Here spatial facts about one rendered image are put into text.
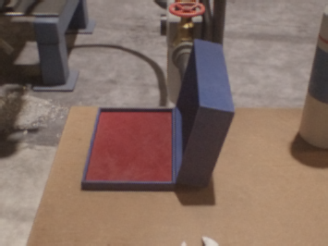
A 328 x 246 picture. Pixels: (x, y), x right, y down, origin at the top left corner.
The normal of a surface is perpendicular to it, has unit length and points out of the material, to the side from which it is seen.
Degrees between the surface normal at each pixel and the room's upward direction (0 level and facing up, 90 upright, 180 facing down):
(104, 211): 0
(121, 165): 0
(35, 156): 0
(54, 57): 90
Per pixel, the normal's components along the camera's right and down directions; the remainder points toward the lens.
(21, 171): 0.00, -0.82
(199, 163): -0.01, 0.58
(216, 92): 0.22, -0.79
